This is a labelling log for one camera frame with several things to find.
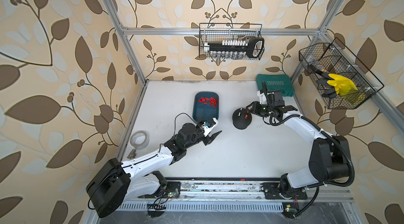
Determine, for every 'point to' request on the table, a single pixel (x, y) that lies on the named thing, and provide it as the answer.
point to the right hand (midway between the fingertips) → (248, 108)
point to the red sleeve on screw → (246, 116)
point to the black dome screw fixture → (241, 118)
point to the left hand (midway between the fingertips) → (214, 123)
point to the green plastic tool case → (276, 82)
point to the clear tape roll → (139, 140)
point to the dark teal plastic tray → (205, 105)
